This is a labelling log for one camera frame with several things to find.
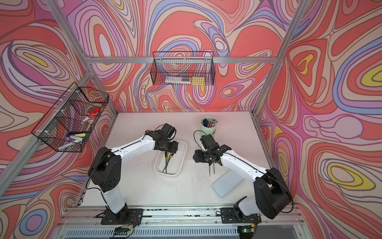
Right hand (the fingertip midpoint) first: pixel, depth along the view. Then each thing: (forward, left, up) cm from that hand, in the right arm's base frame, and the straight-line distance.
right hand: (199, 161), depth 85 cm
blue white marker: (+3, +59, +23) cm, 63 cm away
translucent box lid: (-11, -15, -6) cm, 20 cm away
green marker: (+6, +57, +20) cm, 61 cm away
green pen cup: (+19, -7, +5) cm, 20 cm away
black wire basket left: (+10, +66, +23) cm, 71 cm away
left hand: (+10, +14, 0) cm, 17 cm away
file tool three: (-2, -6, -8) cm, 10 cm away
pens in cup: (+20, -8, +9) cm, 24 cm away
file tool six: (+6, +21, -6) cm, 22 cm away
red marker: (+17, +55, +25) cm, 63 cm away
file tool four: (+9, +20, -7) cm, 22 cm away
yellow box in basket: (+41, -2, +27) cm, 49 cm away
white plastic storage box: (+1, +15, -7) cm, 16 cm away
